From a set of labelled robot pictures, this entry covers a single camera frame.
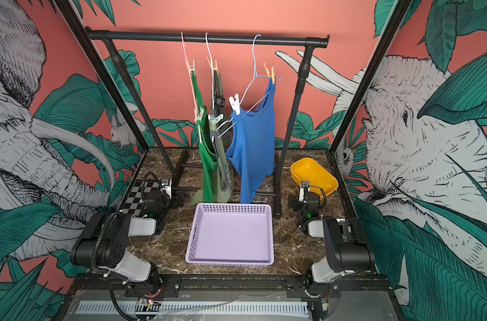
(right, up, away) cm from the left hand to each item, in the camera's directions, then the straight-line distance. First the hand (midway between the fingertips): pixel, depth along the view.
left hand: (173, 187), depth 95 cm
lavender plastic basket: (+27, -21, -4) cm, 35 cm away
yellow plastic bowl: (+71, +8, +16) cm, 73 cm away
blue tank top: (+38, +17, -22) cm, 47 cm away
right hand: (+62, -1, +1) cm, 62 cm away
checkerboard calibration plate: (-18, -6, +1) cm, 20 cm away
